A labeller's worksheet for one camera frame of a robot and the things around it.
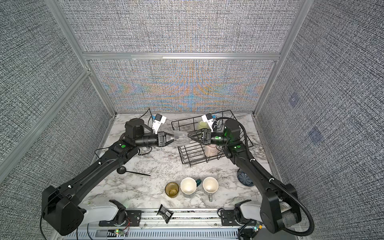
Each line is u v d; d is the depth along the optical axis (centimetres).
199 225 72
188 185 80
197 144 98
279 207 40
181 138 70
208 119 67
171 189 82
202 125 95
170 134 66
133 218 73
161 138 62
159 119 65
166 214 73
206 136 62
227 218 73
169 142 67
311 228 37
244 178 85
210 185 83
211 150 87
